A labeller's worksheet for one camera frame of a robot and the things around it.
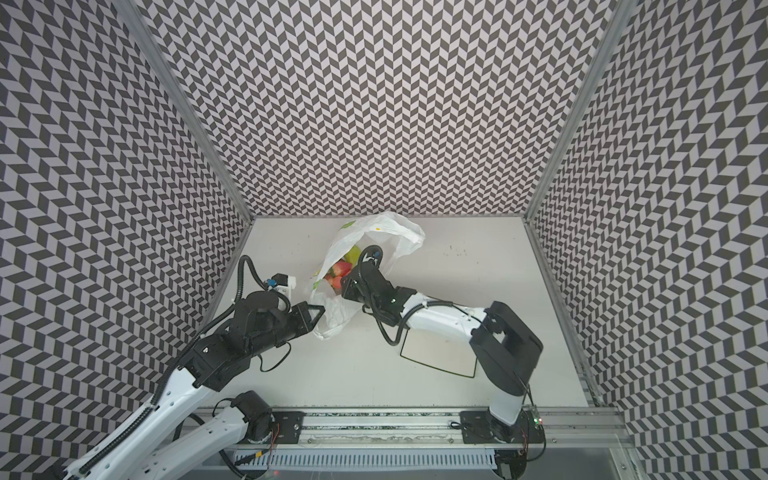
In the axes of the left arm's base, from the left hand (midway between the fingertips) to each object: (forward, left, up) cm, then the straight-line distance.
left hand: (325, 312), depth 71 cm
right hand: (+10, -2, -7) cm, 12 cm away
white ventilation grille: (-28, -28, -21) cm, 45 cm away
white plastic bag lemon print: (+20, -16, +5) cm, 26 cm away
